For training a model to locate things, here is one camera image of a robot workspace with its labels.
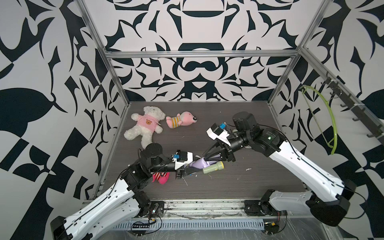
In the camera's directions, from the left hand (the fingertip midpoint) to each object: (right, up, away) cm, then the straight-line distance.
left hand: (199, 159), depth 60 cm
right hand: (+2, +3, -3) cm, 5 cm away
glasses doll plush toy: (-19, -15, +19) cm, 30 cm away
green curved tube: (+59, +6, +6) cm, 60 cm away
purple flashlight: (0, 0, -5) cm, 5 cm away
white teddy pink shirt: (-31, +13, +37) cm, 50 cm away
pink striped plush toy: (-7, +16, +42) cm, 45 cm away
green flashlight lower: (+12, -11, +25) cm, 29 cm away
